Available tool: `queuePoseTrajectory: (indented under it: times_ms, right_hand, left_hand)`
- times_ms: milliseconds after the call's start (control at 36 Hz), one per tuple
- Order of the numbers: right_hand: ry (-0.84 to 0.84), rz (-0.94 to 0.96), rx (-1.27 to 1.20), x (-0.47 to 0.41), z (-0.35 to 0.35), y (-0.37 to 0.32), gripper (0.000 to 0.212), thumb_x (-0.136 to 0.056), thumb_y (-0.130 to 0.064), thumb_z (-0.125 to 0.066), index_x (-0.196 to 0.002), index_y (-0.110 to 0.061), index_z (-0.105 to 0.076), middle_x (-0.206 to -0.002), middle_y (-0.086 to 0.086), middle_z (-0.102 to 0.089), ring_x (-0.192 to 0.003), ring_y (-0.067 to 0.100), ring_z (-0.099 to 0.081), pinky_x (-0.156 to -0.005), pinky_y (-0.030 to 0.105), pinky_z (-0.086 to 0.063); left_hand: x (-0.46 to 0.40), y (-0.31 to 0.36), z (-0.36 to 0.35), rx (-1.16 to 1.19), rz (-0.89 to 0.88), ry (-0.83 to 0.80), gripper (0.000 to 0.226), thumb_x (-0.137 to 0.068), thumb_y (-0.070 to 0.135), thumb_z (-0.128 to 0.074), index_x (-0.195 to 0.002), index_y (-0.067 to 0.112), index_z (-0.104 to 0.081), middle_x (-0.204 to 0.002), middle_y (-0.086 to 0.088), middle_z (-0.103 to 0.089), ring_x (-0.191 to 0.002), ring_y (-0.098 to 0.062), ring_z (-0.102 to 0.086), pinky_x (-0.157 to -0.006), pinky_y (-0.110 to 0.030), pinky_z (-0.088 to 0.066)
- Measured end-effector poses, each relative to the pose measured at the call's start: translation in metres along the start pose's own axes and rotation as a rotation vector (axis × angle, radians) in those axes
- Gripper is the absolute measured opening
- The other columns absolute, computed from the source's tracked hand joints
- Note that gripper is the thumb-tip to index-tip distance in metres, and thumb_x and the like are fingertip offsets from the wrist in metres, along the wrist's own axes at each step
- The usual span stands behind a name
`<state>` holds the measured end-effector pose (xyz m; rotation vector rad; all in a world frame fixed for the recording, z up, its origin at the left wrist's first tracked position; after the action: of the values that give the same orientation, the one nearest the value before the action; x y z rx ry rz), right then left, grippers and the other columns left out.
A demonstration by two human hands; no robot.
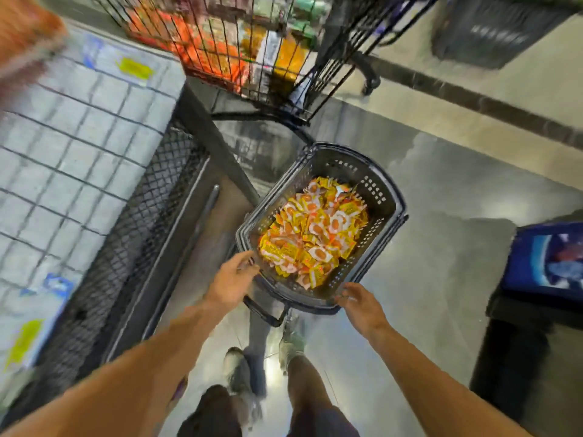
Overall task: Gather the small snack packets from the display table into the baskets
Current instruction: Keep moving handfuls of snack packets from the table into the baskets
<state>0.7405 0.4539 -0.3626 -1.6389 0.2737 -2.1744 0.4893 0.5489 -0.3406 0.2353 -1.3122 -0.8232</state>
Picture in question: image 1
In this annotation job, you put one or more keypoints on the person's right hand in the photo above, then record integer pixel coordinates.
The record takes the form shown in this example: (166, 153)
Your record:
(362, 309)

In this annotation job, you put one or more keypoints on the person's left hand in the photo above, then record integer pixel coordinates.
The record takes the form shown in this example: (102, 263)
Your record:
(232, 279)

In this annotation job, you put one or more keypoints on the heap of yellow sausage bundles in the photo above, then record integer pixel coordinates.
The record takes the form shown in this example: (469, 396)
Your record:
(314, 232)

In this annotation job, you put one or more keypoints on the black shopping basket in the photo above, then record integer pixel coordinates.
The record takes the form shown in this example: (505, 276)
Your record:
(383, 200)

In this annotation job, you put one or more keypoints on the tiled white display table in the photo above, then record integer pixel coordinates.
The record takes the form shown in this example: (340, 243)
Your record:
(73, 159)

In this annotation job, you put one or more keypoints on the long orange sausage pack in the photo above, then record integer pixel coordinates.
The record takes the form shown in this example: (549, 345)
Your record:
(27, 27)

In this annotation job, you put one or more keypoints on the person's left forearm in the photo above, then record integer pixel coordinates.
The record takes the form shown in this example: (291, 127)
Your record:
(118, 377)

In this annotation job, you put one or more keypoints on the person's right forearm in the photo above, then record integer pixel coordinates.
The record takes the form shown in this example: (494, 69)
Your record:
(446, 387)

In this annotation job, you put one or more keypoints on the person's right shoe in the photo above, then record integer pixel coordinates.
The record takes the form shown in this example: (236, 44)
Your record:
(291, 339)

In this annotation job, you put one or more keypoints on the person's shoe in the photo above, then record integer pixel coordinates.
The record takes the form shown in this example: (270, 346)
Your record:
(291, 339)
(239, 382)

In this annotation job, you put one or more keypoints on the person's right leg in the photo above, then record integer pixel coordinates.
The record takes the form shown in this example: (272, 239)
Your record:
(305, 385)

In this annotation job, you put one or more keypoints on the person's left shoe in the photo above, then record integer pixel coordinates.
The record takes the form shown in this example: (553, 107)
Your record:
(239, 382)

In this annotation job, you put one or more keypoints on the black basket holding groceries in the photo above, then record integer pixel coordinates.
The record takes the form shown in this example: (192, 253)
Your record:
(492, 31)

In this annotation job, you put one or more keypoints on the black shorts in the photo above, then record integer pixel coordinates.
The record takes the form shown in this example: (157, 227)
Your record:
(209, 418)

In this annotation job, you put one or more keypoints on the dark blue display stand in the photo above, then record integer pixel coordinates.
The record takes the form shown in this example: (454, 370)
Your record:
(546, 268)

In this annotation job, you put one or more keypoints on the blue yellow price label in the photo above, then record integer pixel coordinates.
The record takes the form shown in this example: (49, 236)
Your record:
(137, 68)
(25, 341)

